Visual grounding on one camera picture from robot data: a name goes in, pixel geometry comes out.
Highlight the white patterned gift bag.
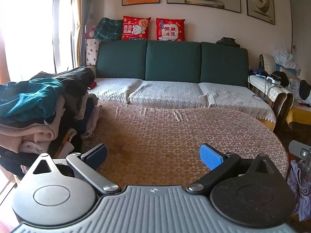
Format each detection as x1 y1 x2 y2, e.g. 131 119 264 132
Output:
86 38 100 66

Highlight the red cushion white label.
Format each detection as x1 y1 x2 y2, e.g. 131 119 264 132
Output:
155 18 185 42

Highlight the black bag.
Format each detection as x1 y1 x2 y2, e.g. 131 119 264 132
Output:
270 71 289 86

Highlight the dark garment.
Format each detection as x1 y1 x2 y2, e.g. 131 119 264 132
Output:
299 80 311 101

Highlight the red plush toy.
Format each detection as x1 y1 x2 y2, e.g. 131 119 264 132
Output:
85 25 96 39

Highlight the red rabbit print cushion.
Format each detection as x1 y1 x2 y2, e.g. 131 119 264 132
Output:
121 16 151 41

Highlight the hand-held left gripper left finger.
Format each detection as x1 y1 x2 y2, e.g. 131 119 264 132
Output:
23 144 121 196

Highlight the yellow cloth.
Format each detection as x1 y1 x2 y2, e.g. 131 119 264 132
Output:
285 105 311 128

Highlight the grey cable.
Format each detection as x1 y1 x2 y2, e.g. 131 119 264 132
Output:
253 80 273 101

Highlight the light blue white cloth heap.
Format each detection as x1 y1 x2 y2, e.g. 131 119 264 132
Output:
272 44 302 77

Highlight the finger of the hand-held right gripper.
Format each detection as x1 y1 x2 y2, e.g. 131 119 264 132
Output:
289 140 311 173

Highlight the glass balcony door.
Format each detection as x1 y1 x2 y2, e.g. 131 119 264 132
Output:
0 0 74 84

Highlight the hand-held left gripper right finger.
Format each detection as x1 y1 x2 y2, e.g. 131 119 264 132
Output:
186 144 285 196

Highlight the wall picture bowl shape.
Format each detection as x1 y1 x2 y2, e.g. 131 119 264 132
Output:
244 0 276 25

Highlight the beige curtain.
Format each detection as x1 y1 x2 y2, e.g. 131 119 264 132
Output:
72 0 86 68

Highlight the green sofa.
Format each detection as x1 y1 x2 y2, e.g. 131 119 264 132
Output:
86 40 277 131

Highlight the wooden armchair lace cover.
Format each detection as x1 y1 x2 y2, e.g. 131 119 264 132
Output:
248 53 295 131

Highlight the greyish purple garment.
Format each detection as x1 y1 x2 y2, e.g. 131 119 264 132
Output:
287 160 311 222

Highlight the green plaid cushion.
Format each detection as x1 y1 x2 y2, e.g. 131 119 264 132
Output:
94 17 123 42

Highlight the pile of clothes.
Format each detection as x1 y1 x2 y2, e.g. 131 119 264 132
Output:
0 66 102 182

